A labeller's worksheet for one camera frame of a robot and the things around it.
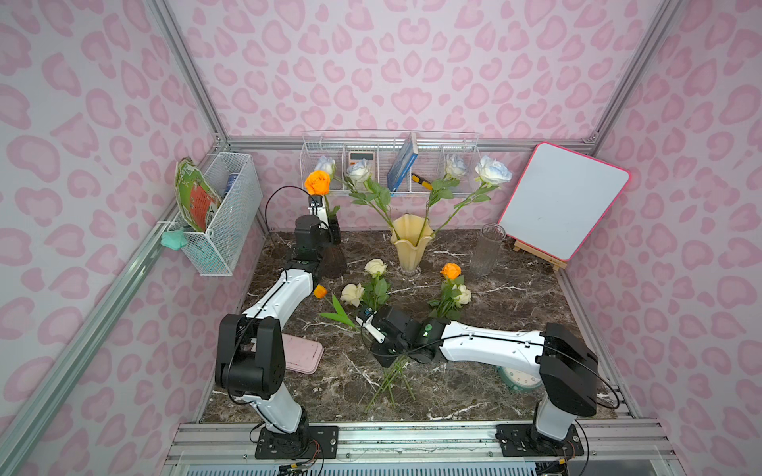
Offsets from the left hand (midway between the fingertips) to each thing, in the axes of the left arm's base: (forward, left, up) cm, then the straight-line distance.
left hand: (323, 209), depth 87 cm
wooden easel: (+2, -73, -25) cm, 78 cm away
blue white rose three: (0, -13, +6) cm, 14 cm away
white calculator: (+20, -9, +5) cm, 22 cm away
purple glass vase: (-4, 0, -20) cm, 21 cm away
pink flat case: (-33, +6, -25) cm, 42 cm away
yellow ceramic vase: (+2, -26, -13) cm, 30 cm away
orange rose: (-19, -37, -24) cm, 48 cm away
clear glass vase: (-2, -52, -16) cm, 54 cm away
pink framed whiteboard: (+4, -72, -1) cm, 72 cm away
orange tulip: (-20, 0, -13) cm, 24 cm away
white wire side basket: (-18, +23, +3) cm, 30 cm away
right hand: (-33, -15, -19) cm, 41 cm away
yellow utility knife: (+15, -30, -2) cm, 34 cm away
